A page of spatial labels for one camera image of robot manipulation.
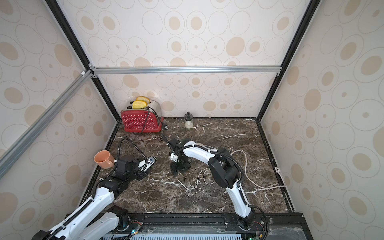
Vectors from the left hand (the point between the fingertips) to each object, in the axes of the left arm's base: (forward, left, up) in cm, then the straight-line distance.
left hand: (148, 161), depth 83 cm
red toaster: (+32, +7, 0) cm, 32 cm away
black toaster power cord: (+35, -2, -10) cm, 37 cm away
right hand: (-6, -15, -10) cm, 19 cm away
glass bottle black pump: (+36, -21, -4) cm, 41 cm away
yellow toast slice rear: (+46, +12, +7) cm, 48 cm away
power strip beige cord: (+3, -78, -13) cm, 79 cm away
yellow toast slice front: (+39, +13, +7) cm, 42 cm away
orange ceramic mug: (+5, +30, -7) cm, 31 cm away
